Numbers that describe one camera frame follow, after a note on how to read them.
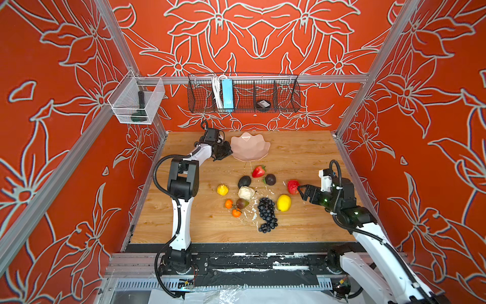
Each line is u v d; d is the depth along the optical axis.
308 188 0.70
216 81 0.88
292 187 0.90
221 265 0.74
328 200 0.65
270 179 0.93
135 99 0.92
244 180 0.95
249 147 1.11
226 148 0.95
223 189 0.91
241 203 0.86
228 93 0.88
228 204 0.87
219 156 0.93
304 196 0.71
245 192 0.88
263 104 0.95
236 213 0.85
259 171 0.97
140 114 0.79
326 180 0.70
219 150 0.91
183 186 0.60
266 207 0.85
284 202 0.86
